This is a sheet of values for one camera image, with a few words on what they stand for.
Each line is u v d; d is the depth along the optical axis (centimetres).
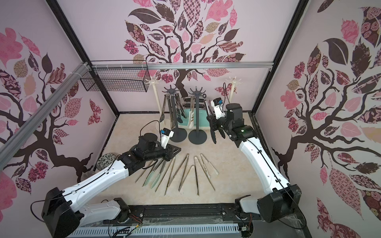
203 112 99
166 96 74
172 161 92
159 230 70
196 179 85
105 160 91
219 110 64
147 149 58
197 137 104
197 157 95
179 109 86
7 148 50
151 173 86
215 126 66
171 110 81
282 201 38
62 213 37
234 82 81
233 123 54
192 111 81
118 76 95
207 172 87
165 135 66
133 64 92
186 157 95
